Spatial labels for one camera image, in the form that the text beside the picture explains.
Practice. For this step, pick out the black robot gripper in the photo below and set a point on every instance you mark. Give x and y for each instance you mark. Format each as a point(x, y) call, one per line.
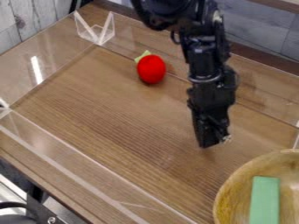
point(211, 96)

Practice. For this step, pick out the green rectangular block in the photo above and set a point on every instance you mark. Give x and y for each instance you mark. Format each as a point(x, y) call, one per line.
point(265, 203)

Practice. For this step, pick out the brown wooden bowl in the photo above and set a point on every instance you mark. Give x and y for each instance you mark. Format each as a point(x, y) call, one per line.
point(231, 206)

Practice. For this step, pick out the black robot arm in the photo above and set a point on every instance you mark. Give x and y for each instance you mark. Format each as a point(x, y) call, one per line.
point(197, 26)

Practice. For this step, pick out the small light green piece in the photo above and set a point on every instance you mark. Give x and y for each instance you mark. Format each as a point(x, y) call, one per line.
point(146, 53)

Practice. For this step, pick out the clear acrylic corner bracket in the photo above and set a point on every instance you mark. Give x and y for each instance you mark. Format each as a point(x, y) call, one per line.
point(96, 34)

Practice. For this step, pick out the black metal table bracket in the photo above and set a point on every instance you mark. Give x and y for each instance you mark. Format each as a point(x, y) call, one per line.
point(42, 213)

